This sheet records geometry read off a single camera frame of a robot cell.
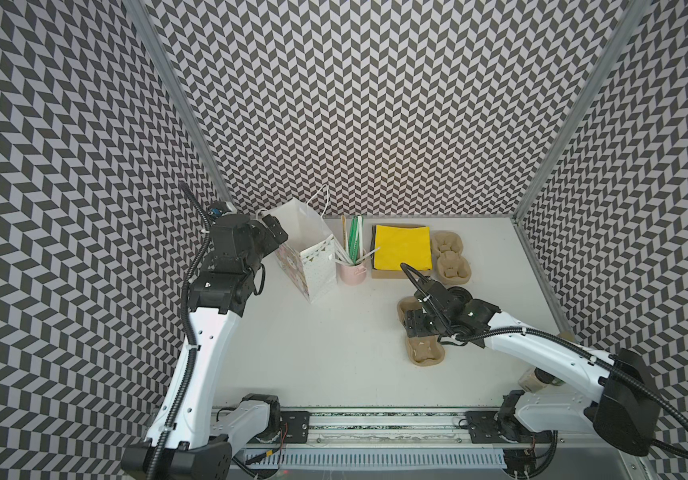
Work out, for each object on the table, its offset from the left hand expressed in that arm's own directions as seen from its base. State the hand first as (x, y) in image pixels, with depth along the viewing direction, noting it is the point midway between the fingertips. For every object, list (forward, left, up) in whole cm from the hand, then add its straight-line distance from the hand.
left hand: (265, 230), depth 70 cm
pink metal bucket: (+6, -20, -30) cm, 37 cm away
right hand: (-14, -38, -26) cm, 48 cm away
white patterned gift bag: (0, -9, -8) cm, 13 cm away
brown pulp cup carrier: (-17, -40, -34) cm, 55 cm away
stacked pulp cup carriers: (+10, -53, -30) cm, 62 cm away
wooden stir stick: (+15, -17, -19) cm, 30 cm away
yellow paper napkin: (+19, -34, -30) cm, 50 cm away
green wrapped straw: (+14, -20, -20) cm, 32 cm away
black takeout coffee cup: (-17, -42, -3) cm, 46 cm away
